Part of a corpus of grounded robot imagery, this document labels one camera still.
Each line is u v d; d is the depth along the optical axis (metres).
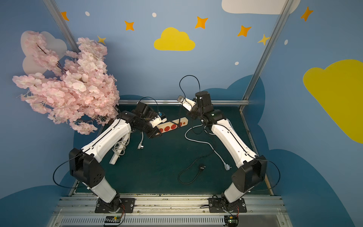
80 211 0.77
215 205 0.75
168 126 0.81
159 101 1.61
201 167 0.86
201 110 0.58
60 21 0.73
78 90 0.49
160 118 0.73
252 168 0.42
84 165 0.43
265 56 0.88
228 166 0.86
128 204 0.75
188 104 0.66
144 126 0.69
